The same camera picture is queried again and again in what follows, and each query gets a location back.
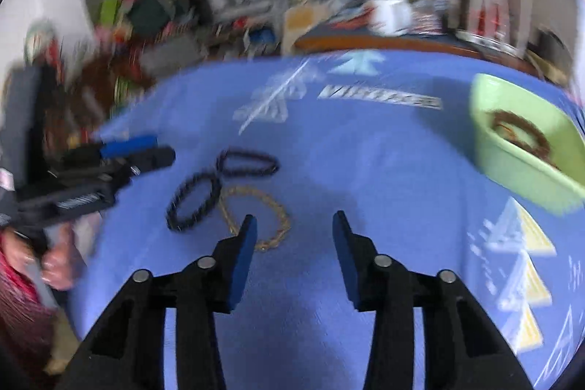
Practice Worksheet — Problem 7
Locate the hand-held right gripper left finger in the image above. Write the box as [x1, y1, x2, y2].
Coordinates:
[68, 215, 258, 390]

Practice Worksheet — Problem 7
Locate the grey flat case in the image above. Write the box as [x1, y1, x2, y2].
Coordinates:
[138, 37, 203, 75]

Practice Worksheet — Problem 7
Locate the green plastic bowl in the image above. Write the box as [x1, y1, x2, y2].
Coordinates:
[470, 73, 585, 216]

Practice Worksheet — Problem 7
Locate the black bead bracelet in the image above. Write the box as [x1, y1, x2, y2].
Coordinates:
[166, 172, 223, 234]
[216, 148, 280, 179]

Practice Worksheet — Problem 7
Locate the person's left forearm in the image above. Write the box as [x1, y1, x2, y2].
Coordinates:
[0, 255, 58, 372]

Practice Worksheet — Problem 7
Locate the blue printed bedsheet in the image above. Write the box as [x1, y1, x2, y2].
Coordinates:
[68, 49, 585, 390]

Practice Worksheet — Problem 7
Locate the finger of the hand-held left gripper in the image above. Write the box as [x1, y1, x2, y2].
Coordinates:
[121, 145, 177, 178]
[97, 135, 159, 159]

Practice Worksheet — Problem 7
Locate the dark green duffel bag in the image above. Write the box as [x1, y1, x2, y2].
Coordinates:
[127, 0, 184, 35]

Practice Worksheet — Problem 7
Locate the cream chair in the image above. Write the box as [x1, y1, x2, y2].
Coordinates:
[282, 3, 326, 56]

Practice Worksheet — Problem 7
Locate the gold chain bracelet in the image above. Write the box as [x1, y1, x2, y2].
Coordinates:
[218, 184, 292, 254]

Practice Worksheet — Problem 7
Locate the brown wooden bead bracelet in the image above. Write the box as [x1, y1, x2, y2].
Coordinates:
[490, 109, 561, 169]

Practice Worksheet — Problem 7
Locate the green plastic bag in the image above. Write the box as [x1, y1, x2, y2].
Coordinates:
[97, 0, 123, 26]

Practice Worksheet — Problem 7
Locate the person's left hand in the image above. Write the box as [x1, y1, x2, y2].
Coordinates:
[0, 224, 78, 293]

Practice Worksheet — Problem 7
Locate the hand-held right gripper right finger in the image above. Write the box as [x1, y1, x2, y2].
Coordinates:
[332, 210, 536, 390]

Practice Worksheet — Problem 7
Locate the wooden desk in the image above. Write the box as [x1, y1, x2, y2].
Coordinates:
[293, 27, 542, 73]

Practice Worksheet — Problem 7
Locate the white enamel mug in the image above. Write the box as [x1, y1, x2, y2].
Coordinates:
[369, 0, 413, 37]

